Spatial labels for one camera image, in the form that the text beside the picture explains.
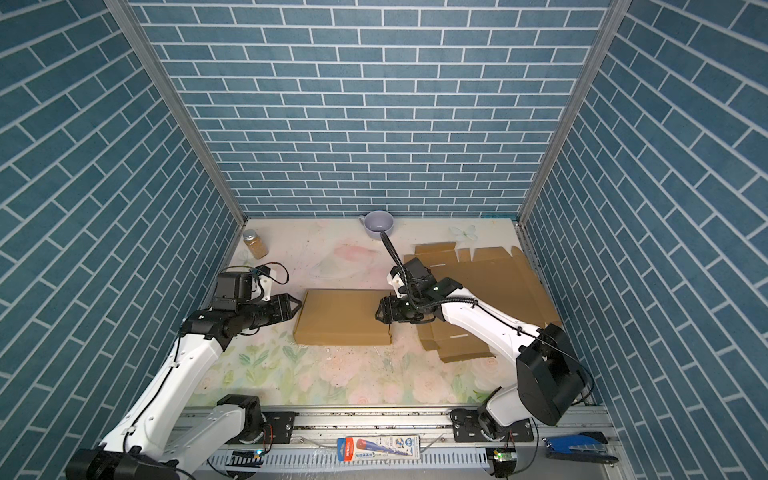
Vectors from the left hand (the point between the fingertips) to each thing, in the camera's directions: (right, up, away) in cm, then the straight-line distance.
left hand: (295, 304), depth 79 cm
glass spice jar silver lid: (-22, +17, +24) cm, 37 cm away
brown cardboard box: (+63, +4, +26) cm, 69 cm away
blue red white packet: (+23, -33, -9) cm, 41 cm away
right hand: (+23, -3, +2) cm, 23 cm away
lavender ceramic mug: (+19, +25, +36) cm, 48 cm away
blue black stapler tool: (+72, -32, -10) cm, 79 cm away
